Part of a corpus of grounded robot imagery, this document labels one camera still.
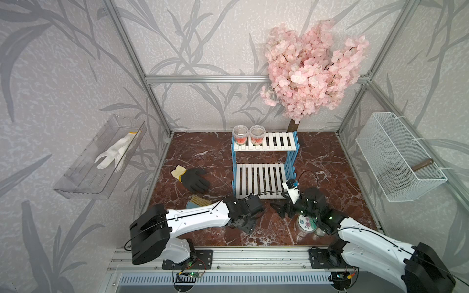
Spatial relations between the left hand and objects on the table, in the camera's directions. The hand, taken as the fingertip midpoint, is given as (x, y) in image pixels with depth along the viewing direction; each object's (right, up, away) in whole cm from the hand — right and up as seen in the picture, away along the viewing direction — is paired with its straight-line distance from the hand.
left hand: (247, 225), depth 79 cm
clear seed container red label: (-3, +40, -4) cm, 40 cm away
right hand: (+13, +11, +2) cm, 17 cm away
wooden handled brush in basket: (+60, +22, -7) cm, 64 cm away
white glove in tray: (-46, +32, -14) cm, 58 cm away
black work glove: (-28, +17, +17) cm, 37 cm away
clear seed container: (+4, +40, -5) cm, 41 cm away
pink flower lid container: (+24, +2, -4) cm, 24 cm away
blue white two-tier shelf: (+9, +22, +22) cm, 32 cm away
